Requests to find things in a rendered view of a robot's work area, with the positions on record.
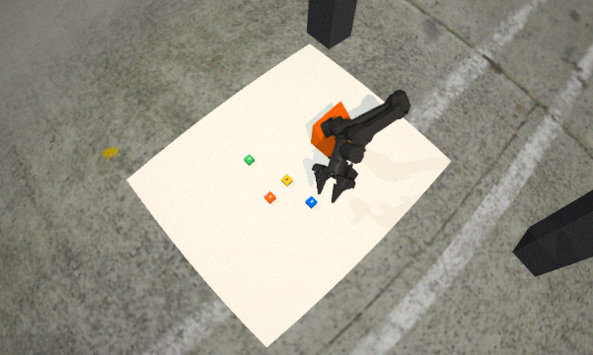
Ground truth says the blue block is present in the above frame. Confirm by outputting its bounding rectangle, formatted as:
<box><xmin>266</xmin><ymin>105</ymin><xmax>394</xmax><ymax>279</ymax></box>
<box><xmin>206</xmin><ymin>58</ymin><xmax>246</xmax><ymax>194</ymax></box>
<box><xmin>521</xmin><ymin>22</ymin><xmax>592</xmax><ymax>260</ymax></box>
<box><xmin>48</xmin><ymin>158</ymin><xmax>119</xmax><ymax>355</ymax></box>
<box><xmin>306</xmin><ymin>196</ymin><xmax>318</xmax><ymax>209</ymax></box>

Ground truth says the yellow block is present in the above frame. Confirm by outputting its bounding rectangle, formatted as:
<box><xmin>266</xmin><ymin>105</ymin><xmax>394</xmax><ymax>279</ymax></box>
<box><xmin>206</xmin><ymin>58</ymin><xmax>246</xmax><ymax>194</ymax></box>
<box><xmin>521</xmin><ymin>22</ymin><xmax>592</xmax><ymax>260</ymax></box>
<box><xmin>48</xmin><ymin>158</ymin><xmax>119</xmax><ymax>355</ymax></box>
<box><xmin>281</xmin><ymin>175</ymin><xmax>293</xmax><ymax>186</ymax></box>

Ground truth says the small green block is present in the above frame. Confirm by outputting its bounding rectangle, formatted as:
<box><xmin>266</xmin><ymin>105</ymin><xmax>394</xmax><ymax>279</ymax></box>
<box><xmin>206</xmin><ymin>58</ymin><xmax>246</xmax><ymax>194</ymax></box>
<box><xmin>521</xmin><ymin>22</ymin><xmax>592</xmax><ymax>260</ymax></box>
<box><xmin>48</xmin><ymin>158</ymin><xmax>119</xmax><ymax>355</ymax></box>
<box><xmin>244</xmin><ymin>154</ymin><xmax>255</xmax><ymax>166</ymax></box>

